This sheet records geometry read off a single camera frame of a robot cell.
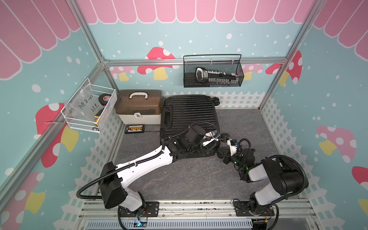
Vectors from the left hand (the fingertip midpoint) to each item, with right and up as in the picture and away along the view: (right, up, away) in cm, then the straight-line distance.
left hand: (205, 139), depth 75 cm
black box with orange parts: (-49, +5, +31) cm, 58 cm away
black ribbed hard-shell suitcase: (-15, +15, +14) cm, 25 cm away
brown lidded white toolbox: (-42, +20, +21) cm, 51 cm away
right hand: (+10, -8, +15) cm, 19 cm away
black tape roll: (-56, +23, +5) cm, 61 cm away
